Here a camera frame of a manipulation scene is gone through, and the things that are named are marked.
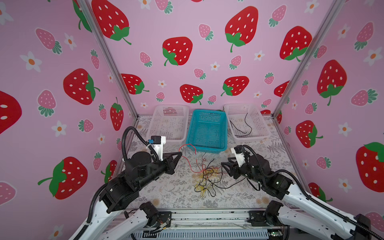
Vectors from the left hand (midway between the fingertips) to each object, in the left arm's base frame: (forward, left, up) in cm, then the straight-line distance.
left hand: (182, 153), depth 59 cm
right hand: (+4, -19, -14) cm, 24 cm away
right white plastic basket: (+48, -44, -33) cm, 73 cm away
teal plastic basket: (+40, -13, -34) cm, 54 cm away
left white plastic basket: (+49, +16, -33) cm, 61 cm away
